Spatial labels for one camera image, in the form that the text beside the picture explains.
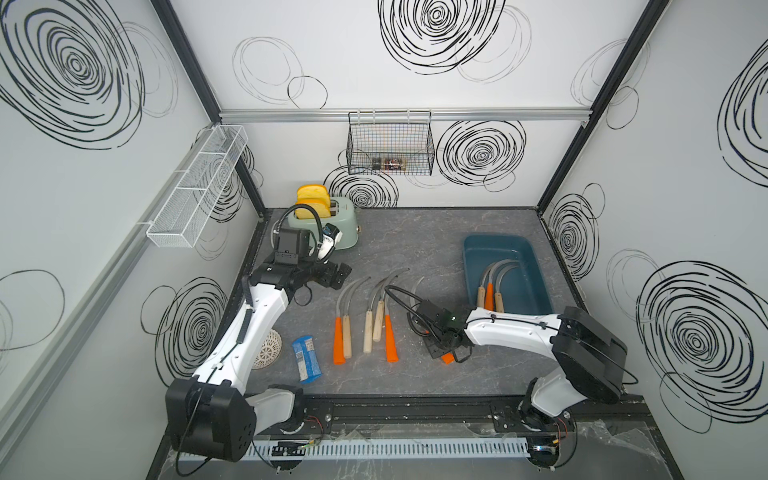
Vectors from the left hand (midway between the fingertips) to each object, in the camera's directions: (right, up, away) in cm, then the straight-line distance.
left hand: (334, 261), depth 81 cm
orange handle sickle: (+47, -12, +13) cm, 51 cm away
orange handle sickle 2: (+30, -24, -5) cm, 39 cm away
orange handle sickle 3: (0, -21, +6) cm, 22 cm away
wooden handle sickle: (+45, -11, +15) cm, 49 cm away
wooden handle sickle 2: (+49, -14, +11) cm, 52 cm away
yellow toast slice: (-10, +20, +16) cm, 28 cm away
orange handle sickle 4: (+16, -24, +6) cm, 29 cm away
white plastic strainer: (-19, -25, +3) cm, 32 cm away
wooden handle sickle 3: (+3, -22, +4) cm, 23 cm away
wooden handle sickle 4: (+9, -18, +8) cm, 22 cm away
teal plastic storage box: (+59, -10, +16) cm, 62 cm away
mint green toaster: (0, +15, +18) cm, 24 cm away
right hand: (+29, -25, +5) cm, 38 cm away
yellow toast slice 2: (-6, +16, +13) cm, 22 cm away
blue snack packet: (-7, -29, 0) cm, 29 cm away
